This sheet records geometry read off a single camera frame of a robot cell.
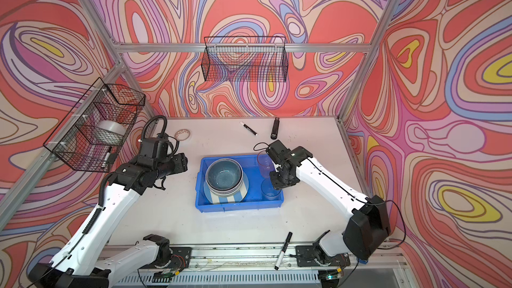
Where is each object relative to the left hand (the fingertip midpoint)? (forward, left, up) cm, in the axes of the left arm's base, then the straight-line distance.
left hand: (183, 159), depth 76 cm
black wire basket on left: (+6, +33, +8) cm, 35 cm away
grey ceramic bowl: (-9, -16, -10) cm, 21 cm away
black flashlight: (+34, -39, -23) cm, 57 cm away
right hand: (-7, -39, -10) cm, 41 cm away
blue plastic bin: (-8, -27, -21) cm, 35 cm away
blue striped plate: (-9, -11, -18) cm, 23 cm away
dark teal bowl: (+1, -14, -13) cm, 19 cm away
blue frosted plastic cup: (-6, -33, -16) cm, 37 cm away
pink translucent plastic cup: (+8, -32, -16) cm, 37 cm away
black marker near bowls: (+33, -26, -22) cm, 47 cm away
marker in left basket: (-1, +27, +3) cm, 27 cm away
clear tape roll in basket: (+5, +25, +11) cm, 27 cm away
